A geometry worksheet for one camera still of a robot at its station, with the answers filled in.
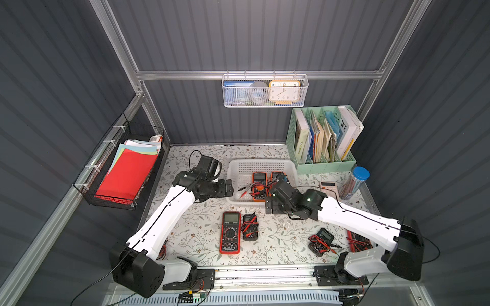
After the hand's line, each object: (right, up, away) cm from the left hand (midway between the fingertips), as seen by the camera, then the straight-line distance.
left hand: (221, 190), depth 78 cm
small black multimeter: (+12, -17, +5) cm, 21 cm away
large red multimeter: (+3, -19, +5) cm, 20 cm away
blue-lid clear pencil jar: (+58, +2, +8) cm, 59 cm away
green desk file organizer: (+45, +24, +17) cm, 54 cm away
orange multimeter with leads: (+17, 0, +15) cm, 23 cm away
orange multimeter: (+25, +5, +23) cm, 34 cm away
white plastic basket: (+7, +6, +24) cm, 26 cm away
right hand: (+23, -6, +1) cm, 24 cm away
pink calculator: (+55, -1, +23) cm, 60 cm away
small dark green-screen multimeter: (+42, -22, +1) cm, 47 cm away
